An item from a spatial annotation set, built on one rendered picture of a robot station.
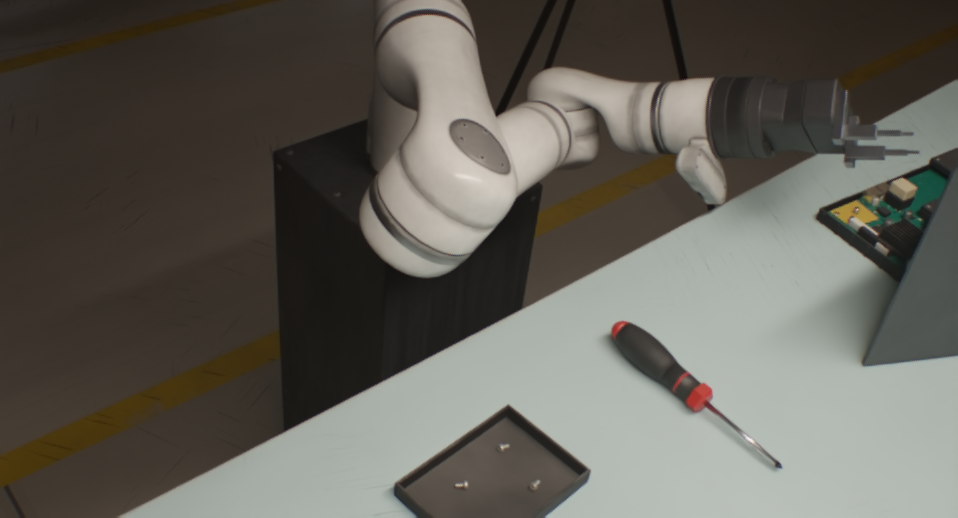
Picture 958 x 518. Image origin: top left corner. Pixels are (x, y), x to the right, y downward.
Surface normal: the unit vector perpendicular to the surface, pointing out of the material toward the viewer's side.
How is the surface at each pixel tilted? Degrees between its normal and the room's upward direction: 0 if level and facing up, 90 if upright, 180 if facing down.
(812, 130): 126
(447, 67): 15
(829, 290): 0
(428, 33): 4
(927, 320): 90
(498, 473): 0
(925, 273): 90
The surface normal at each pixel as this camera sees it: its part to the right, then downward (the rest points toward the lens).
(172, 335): 0.11, -0.78
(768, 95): -0.32, -0.33
